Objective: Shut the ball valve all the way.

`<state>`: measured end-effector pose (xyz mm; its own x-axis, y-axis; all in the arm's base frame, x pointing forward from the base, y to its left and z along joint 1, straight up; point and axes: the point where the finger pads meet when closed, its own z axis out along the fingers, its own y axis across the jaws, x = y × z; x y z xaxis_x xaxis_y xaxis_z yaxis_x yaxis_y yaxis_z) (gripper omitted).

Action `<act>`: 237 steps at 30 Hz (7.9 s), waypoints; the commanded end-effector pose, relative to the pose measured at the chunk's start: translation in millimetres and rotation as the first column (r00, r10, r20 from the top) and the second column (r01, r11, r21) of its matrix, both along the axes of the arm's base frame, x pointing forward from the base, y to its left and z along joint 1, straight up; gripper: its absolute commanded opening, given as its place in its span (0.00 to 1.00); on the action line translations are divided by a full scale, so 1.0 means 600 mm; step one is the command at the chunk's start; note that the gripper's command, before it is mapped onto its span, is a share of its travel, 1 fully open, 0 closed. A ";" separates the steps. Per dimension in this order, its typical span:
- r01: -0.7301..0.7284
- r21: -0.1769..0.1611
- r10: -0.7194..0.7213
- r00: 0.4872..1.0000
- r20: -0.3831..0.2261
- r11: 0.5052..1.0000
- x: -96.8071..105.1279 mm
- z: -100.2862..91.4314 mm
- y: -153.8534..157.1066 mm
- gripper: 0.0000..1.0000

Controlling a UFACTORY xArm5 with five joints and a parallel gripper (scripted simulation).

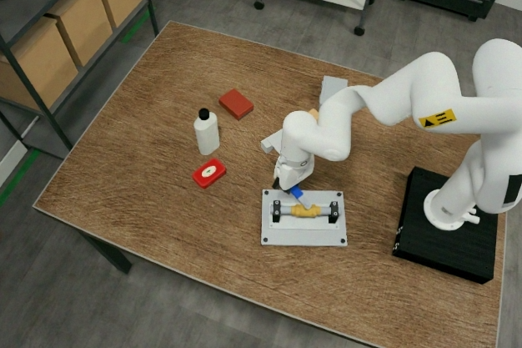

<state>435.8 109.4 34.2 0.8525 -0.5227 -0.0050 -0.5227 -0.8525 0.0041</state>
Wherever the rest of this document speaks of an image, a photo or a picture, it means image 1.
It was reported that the white bottle with black cap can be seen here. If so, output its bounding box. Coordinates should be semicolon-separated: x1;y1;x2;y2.
194;108;220;155

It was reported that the grey plastic case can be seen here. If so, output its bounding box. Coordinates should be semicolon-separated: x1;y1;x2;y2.
319;76;348;108

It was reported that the red mint tin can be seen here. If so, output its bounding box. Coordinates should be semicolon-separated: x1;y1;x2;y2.
193;159;226;189

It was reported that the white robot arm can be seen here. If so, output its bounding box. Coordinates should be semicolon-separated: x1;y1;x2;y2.
261;39;522;230

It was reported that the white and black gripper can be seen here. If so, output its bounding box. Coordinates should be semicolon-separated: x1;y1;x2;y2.
272;154;314;194

